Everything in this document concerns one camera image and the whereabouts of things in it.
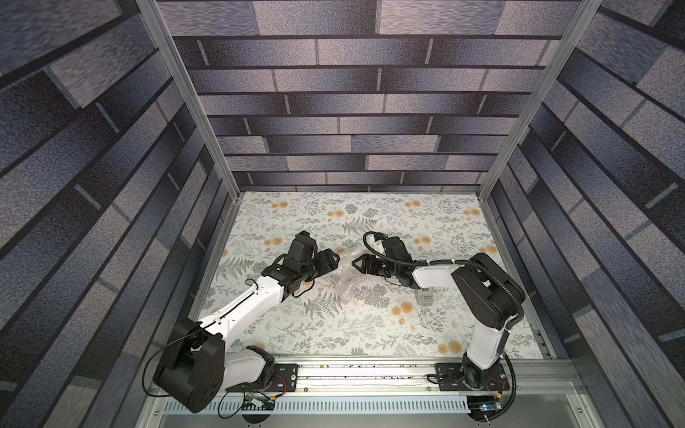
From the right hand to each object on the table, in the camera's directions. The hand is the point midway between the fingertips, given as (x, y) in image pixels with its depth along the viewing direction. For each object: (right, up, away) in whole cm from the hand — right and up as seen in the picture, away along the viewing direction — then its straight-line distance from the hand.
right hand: (357, 262), depth 94 cm
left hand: (-7, +3, -11) cm, 13 cm away
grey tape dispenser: (+22, -10, -9) cm, 26 cm away
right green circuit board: (+35, -35, -25) cm, 55 cm away
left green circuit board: (-28, -34, -23) cm, 50 cm away
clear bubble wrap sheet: (-4, -4, -9) cm, 11 cm away
